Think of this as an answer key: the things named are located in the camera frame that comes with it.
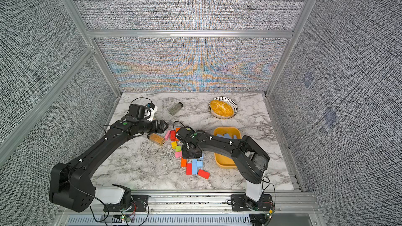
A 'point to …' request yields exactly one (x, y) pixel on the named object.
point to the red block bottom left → (189, 169)
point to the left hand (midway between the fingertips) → (163, 123)
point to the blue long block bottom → (194, 166)
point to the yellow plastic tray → (222, 160)
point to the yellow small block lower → (174, 144)
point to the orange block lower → (183, 162)
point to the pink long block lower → (178, 154)
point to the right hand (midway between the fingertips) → (186, 152)
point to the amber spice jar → (156, 139)
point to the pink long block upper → (167, 135)
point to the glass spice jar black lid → (176, 108)
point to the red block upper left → (172, 135)
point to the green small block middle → (178, 148)
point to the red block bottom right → (203, 173)
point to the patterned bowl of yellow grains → (222, 108)
